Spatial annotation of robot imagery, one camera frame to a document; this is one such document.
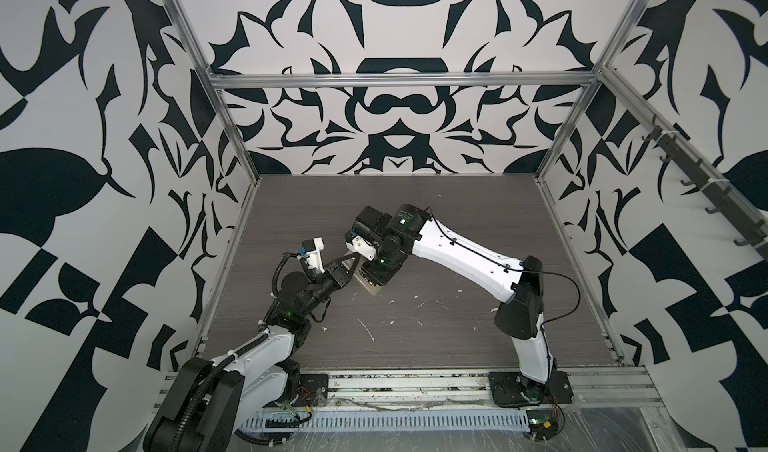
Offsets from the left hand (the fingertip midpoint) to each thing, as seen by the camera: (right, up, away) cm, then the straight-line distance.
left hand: (360, 251), depth 77 cm
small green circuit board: (+43, -40, -6) cm, 59 cm away
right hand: (+4, -6, -2) cm, 7 cm away
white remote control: (0, -7, -1) cm, 7 cm away
